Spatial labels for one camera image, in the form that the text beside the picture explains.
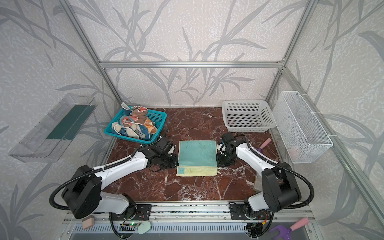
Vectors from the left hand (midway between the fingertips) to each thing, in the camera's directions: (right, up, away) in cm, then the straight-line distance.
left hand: (181, 160), depth 84 cm
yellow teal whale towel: (+9, -1, +8) cm, 12 cm away
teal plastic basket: (-20, +25, +24) cm, 40 cm away
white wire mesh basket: (+54, +17, -22) cm, 60 cm away
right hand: (+22, -1, +2) cm, 22 cm away
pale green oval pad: (-15, -27, -15) cm, 35 cm away
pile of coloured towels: (-34, +21, +15) cm, 43 cm away
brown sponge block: (-42, -25, -14) cm, 51 cm away
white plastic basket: (+48, +26, +32) cm, 63 cm away
